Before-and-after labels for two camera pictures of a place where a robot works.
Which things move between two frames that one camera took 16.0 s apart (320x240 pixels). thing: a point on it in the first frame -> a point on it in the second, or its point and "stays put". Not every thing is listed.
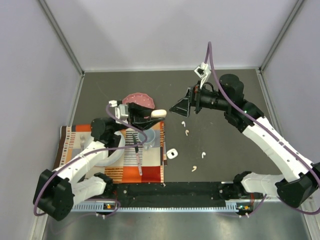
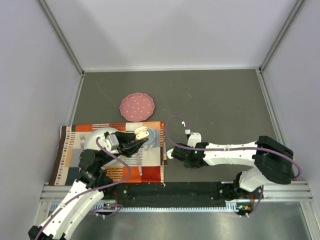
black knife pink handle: [137, 156] stays put
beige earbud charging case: [158, 113] -> [141, 133]
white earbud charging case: [172, 154] stays put
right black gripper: [182, 107] -> [187, 164]
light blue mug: [150, 135] stays put
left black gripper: [136, 114] -> [127, 146]
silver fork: [82, 140] stays put
